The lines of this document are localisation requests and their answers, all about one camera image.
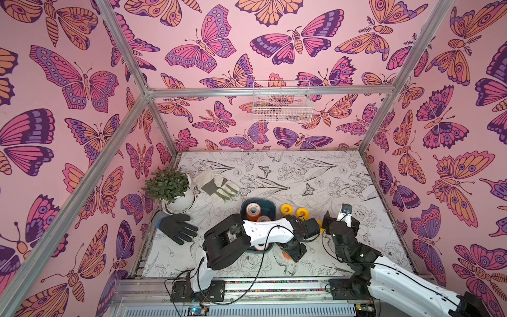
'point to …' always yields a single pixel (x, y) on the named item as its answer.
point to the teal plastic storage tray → (268, 208)
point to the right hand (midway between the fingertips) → (334, 214)
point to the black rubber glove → (173, 226)
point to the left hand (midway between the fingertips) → (294, 252)
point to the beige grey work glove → (216, 185)
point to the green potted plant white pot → (172, 187)
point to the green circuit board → (197, 311)
